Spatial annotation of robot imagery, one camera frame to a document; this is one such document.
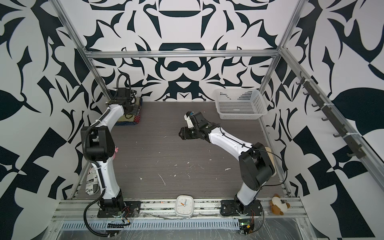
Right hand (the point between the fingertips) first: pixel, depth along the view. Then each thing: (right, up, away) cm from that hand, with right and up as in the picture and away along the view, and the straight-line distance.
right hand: (182, 132), depth 85 cm
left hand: (-35, +17, +13) cm, 41 cm away
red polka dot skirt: (-32, +8, +20) cm, 39 cm away
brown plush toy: (+47, -35, -13) cm, 60 cm away
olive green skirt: (-30, +9, +1) cm, 31 cm away
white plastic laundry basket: (+43, +19, +34) cm, 58 cm away
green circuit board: (+29, -42, -13) cm, 53 cm away
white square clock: (+2, -34, -13) cm, 36 cm away
